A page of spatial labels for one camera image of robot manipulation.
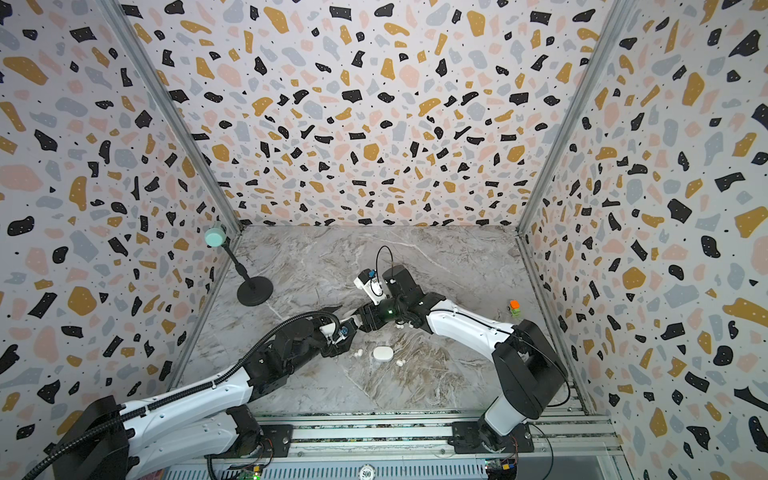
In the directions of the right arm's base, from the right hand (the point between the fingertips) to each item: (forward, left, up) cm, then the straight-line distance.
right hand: (353, 314), depth 78 cm
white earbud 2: (-6, -12, -17) cm, 22 cm away
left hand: (+1, +1, 0) cm, 1 cm away
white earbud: (-4, 0, -16) cm, 16 cm away
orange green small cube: (+12, -50, -16) cm, 53 cm away
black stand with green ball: (+17, +36, -15) cm, 43 cm away
